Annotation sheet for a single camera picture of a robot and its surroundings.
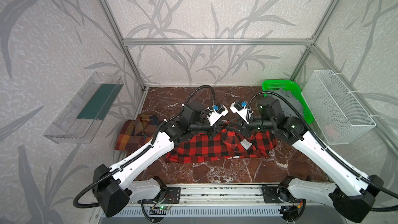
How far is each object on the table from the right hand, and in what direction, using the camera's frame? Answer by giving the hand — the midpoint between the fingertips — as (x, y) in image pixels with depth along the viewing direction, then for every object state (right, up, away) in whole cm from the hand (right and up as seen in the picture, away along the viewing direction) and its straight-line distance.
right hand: (229, 118), depth 67 cm
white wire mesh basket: (+44, +1, -5) cm, 45 cm away
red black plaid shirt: (-2, -12, +2) cm, 12 cm away
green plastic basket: (+36, +19, +49) cm, 64 cm away
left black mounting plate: (-28, -37, +7) cm, 47 cm away
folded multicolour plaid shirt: (-55, -13, +26) cm, 63 cm away
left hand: (-1, -1, +1) cm, 2 cm away
